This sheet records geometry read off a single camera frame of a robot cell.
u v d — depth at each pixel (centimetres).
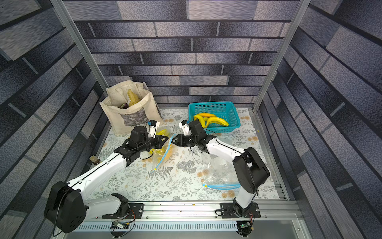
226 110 114
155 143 71
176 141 83
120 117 90
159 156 79
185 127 79
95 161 78
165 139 80
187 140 74
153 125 72
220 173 87
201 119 109
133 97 95
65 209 40
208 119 106
